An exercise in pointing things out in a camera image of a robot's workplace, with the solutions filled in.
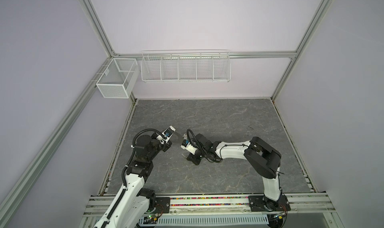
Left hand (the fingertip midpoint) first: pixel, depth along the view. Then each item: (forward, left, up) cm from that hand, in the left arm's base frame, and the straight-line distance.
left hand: (169, 130), depth 77 cm
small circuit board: (-36, +11, -23) cm, 44 cm away
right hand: (-7, -9, -21) cm, 24 cm away
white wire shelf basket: (+46, -10, +8) cm, 47 cm away
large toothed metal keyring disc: (0, -3, -9) cm, 10 cm away
